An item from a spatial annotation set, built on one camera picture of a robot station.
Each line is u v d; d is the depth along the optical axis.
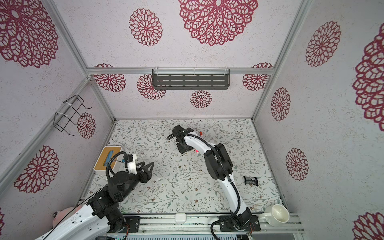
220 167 0.58
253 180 0.87
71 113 0.80
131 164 0.64
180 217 0.76
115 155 0.53
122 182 0.54
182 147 0.88
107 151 0.95
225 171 0.62
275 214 0.76
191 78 0.95
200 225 0.75
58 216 0.72
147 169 0.68
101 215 0.52
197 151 1.00
